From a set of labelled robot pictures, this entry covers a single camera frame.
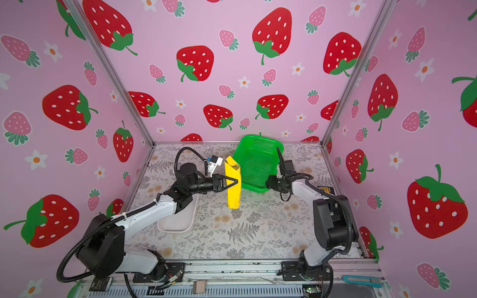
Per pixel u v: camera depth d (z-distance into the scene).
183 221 0.84
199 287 0.69
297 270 0.73
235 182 0.72
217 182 0.66
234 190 0.72
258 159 1.14
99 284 0.70
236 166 0.73
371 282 0.71
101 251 0.42
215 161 0.72
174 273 0.72
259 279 0.73
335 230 0.46
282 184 0.69
